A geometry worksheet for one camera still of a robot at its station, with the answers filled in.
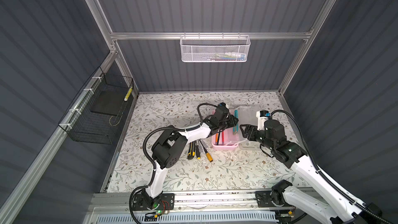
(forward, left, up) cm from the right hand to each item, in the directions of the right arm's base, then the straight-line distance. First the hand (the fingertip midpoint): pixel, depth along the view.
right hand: (247, 127), depth 76 cm
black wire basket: (+2, +74, +9) cm, 75 cm away
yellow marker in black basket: (+16, +62, +8) cm, 65 cm away
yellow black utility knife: (-6, +29, -18) cm, 35 cm away
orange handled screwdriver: (-5, +20, -20) cm, 28 cm away
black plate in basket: (+9, +68, +10) cm, 70 cm away
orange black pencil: (+5, +10, -20) cm, 23 cm away
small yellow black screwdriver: (-4, +26, -19) cm, 32 cm away
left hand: (+10, +1, -8) cm, 13 cm away
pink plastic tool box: (+3, +9, -19) cm, 21 cm away
